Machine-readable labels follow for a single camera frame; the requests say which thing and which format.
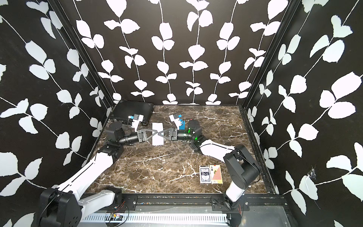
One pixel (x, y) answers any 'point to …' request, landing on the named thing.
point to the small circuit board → (114, 216)
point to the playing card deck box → (205, 174)
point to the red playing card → (216, 175)
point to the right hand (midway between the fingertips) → (160, 134)
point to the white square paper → (157, 139)
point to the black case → (125, 109)
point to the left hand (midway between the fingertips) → (157, 131)
